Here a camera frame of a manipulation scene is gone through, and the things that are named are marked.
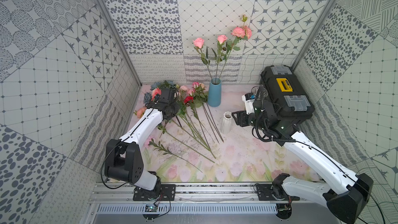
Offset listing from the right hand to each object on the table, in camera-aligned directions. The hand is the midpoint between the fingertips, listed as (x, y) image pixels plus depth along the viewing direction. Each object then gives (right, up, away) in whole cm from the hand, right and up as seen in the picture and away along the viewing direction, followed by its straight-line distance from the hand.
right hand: (238, 114), depth 76 cm
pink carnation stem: (-44, -20, +12) cm, 50 cm away
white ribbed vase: (-4, -8, +12) cm, 15 cm away
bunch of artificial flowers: (-24, -9, +22) cm, 34 cm away
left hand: (-30, +3, +11) cm, 32 cm away
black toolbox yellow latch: (+32, +16, +20) cm, 41 cm away
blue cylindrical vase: (-10, +9, +25) cm, 29 cm away
